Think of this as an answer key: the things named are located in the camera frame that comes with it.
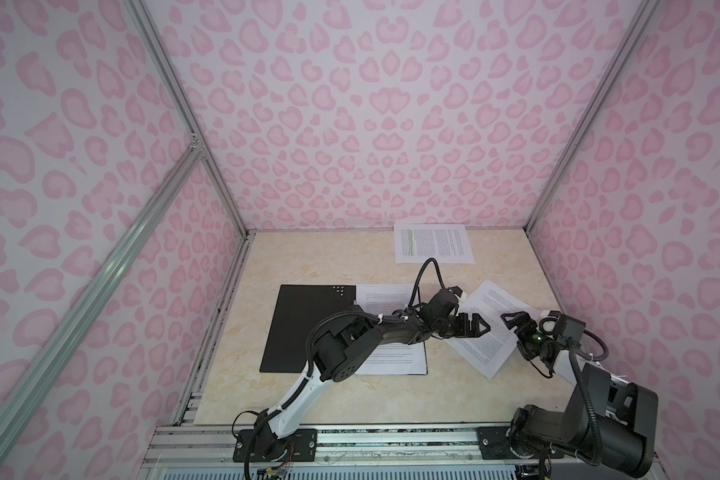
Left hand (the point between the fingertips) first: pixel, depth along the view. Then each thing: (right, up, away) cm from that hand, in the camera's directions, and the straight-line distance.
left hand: (482, 328), depth 87 cm
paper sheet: (-25, -9, +1) cm, 27 cm away
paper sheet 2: (+2, -7, +1) cm, 8 cm away
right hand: (+9, +1, +2) cm, 9 cm away
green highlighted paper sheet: (-3, +26, +30) cm, 40 cm away
